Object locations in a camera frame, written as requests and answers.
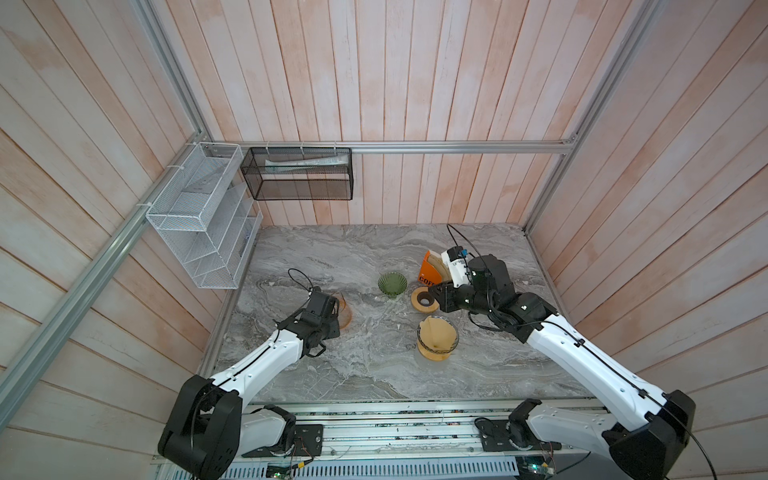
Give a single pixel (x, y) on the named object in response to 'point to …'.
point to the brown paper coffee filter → (437, 333)
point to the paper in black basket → (287, 165)
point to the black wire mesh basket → (299, 173)
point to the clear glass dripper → (433, 349)
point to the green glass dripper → (392, 284)
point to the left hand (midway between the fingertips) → (329, 329)
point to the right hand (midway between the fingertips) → (429, 288)
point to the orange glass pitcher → (344, 314)
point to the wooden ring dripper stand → (429, 355)
